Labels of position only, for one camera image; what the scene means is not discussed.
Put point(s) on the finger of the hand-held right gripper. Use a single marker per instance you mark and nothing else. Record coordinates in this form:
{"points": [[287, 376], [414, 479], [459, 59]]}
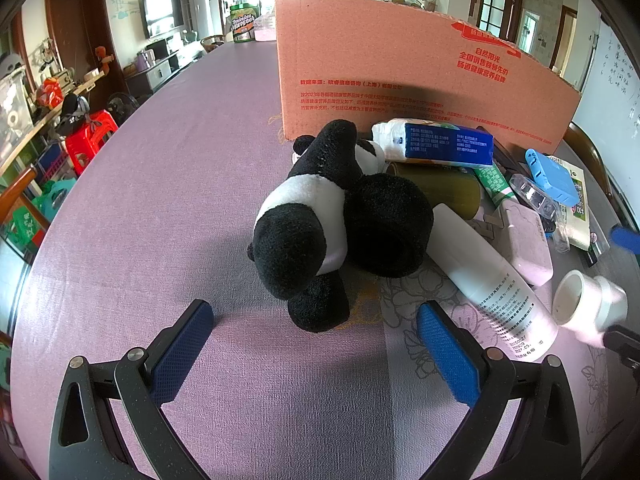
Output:
{"points": [[625, 341], [627, 239]]}

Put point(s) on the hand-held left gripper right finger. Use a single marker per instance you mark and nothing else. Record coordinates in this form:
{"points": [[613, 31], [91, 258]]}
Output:
{"points": [[447, 355]]}

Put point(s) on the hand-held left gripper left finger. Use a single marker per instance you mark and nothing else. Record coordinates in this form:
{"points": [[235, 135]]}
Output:
{"points": [[182, 350]]}

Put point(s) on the white and green packet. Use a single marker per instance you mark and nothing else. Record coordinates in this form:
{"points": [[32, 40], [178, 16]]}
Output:
{"points": [[577, 220]]}

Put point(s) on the small white bottle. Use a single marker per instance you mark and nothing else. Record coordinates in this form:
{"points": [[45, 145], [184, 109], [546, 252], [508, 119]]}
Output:
{"points": [[585, 300]]}

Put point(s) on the white squeeze tube bottle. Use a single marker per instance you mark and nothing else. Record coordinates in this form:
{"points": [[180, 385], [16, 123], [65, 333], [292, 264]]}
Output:
{"points": [[480, 270]]}

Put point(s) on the light blue box device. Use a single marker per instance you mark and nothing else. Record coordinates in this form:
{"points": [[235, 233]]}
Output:
{"points": [[555, 175]]}

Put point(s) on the pale pink plastic case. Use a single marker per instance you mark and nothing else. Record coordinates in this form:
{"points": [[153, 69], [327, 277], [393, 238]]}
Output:
{"points": [[525, 240]]}

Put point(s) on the green and white tube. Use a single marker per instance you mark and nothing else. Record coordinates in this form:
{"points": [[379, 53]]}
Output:
{"points": [[492, 185]]}

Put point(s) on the olive green roll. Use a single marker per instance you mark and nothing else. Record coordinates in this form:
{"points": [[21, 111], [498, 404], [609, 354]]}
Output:
{"points": [[440, 187]]}

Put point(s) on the black and white panda plush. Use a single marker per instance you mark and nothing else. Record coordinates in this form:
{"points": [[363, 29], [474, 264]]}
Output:
{"points": [[300, 200]]}

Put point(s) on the tissue pack with blue label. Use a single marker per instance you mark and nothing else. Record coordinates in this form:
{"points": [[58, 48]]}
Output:
{"points": [[440, 145]]}

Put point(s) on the pink cardboard box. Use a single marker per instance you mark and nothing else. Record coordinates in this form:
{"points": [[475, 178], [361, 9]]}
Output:
{"points": [[400, 60]]}

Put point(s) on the purple cloth-covered desktop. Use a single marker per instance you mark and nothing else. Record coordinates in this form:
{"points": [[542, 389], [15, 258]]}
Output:
{"points": [[175, 185]]}

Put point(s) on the curved-back wooden chair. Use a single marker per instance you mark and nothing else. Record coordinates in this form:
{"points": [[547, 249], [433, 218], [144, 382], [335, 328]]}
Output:
{"points": [[587, 150]]}

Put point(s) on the clear plastic bottle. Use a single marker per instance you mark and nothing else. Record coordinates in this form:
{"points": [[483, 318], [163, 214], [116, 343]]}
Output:
{"points": [[530, 192]]}

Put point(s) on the whiteboard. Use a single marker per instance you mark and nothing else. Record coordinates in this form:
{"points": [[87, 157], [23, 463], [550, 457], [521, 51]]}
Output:
{"points": [[612, 95]]}

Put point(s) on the red plastic stool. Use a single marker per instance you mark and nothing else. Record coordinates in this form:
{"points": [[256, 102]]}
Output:
{"points": [[90, 140]]}

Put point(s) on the wooden door with glass panes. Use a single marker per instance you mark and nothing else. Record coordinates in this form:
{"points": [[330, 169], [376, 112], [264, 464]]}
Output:
{"points": [[500, 5]]}

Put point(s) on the dark television cabinet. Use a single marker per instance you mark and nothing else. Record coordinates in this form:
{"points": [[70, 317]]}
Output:
{"points": [[160, 70]]}

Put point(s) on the red bag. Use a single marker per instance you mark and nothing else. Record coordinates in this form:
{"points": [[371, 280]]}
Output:
{"points": [[50, 92]]}

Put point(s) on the brown teddy toy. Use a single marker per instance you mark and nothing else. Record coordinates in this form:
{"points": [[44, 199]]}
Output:
{"points": [[104, 57]]}

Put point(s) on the pink plastic bag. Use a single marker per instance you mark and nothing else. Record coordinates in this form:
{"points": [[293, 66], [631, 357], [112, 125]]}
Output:
{"points": [[265, 27]]}

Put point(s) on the green jar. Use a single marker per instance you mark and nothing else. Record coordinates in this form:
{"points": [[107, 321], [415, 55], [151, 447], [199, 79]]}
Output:
{"points": [[243, 22]]}

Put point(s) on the brown wooden door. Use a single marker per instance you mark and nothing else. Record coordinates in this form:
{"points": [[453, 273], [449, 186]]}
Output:
{"points": [[75, 25]]}

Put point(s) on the white standing air conditioner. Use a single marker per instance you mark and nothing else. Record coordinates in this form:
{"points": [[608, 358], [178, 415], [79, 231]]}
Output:
{"points": [[199, 5]]}

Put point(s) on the wall television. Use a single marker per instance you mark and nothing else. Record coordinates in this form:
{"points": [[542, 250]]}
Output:
{"points": [[162, 12]]}

